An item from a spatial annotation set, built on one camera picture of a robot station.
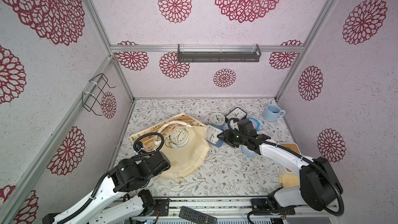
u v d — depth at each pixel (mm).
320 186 424
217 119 1030
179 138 927
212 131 893
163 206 741
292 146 901
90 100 752
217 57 872
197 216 702
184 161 868
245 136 659
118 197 416
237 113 1093
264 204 740
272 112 1036
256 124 1032
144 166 484
